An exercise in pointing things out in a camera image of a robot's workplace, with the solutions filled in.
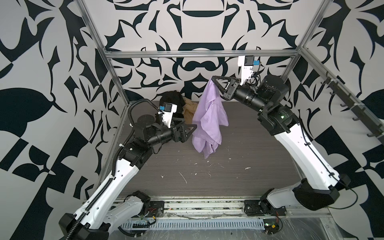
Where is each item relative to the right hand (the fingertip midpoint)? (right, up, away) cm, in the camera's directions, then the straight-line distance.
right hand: (213, 77), depth 50 cm
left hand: (-8, -14, +11) cm, 20 cm away
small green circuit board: (+30, -64, +21) cm, 74 cm away
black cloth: (-20, +1, +55) cm, 59 cm away
